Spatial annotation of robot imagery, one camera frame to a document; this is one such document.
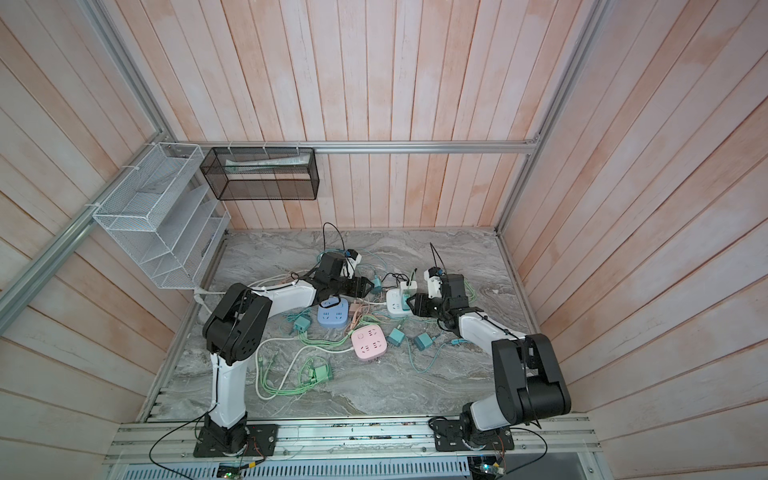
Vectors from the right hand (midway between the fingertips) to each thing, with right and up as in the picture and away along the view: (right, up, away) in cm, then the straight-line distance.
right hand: (414, 299), depth 93 cm
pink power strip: (-14, -12, -5) cm, 19 cm away
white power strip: (-6, 0, +5) cm, 8 cm away
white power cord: (-74, +1, +8) cm, 74 cm away
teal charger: (-12, +4, +6) cm, 14 cm away
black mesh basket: (-53, +44, +12) cm, 70 cm away
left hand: (-16, +3, +5) cm, 17 cm away
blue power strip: (-26, -4, -1) cm, 26 cm away
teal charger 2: (-35, -7, -2) cm, 36 cm away
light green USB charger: (-28, -19, -11) cm, 35 cm away
